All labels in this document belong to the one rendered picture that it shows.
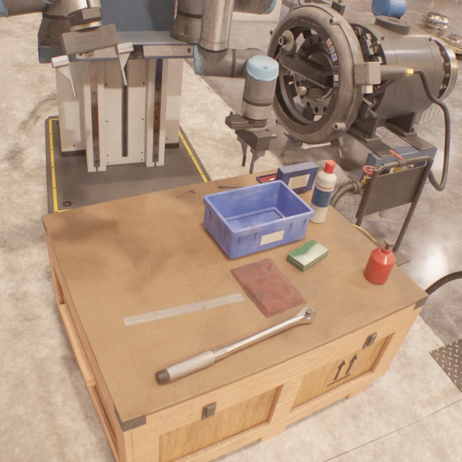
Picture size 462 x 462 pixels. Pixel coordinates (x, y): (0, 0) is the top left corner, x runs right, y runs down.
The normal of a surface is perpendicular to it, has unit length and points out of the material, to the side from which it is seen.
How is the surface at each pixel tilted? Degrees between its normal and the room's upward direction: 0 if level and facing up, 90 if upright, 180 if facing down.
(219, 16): 101
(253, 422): 90
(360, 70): 90
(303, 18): 90
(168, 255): 0
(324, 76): 90
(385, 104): 106
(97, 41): 67
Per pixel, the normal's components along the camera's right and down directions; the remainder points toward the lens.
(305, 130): -0.87, 0.22
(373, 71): 0.48, 0.23
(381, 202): 0.48, 0.58
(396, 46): 0.38, -0.26
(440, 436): 0.11, -0.79
